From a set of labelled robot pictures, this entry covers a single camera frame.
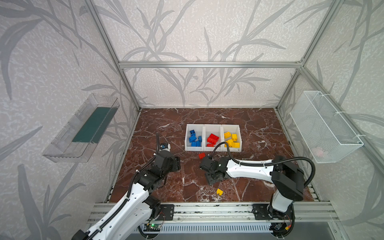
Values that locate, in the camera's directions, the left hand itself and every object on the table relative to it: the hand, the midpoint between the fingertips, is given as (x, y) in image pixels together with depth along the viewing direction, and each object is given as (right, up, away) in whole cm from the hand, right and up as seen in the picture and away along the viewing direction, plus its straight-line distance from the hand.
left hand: (177, 154), depth 81 cm
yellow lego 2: (+36, +7, +19) cm, 41 cm away
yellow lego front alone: (+23, -20, -1) cm, 31 cm away
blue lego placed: (+8, +4, +15) cm, 18 cm away
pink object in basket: (+70, +4, -9) cm, 71 cm away
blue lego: (+7, +9, +21) cm, 24 cm away
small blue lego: (+12, +7, +17) cm, 22 cm away
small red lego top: (+13, -4, +13) cm, 19 cm away
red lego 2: (+19, +2, +17) cm, 25 cm away
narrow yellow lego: (+35, +3, +12) cm, 37 cm away
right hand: (+19, -12, +4) cm, 22 cm away
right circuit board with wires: (+52, -35, -9) cm, 63 cm away
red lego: (+21, +8, +20) cm, 30 cm away
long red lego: (+20, +5, +18) cm, 27 cm away
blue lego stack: (+11, +4, +16) cm, 19 cm away
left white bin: (+11, +12, +23) cm, 28 cm away
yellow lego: (+31, +9, +21) cm, 39 cm away
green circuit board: (-11, -33, -10) cm, 36 cm away
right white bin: (+35, +13, +22) cm, 43 cm away
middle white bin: (+23, +12, +24) cm, 36 cm away
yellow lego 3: (+32, +5, +15) cm, 36 cm away
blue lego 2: (+7, +7, +18) cm, 21 cm away
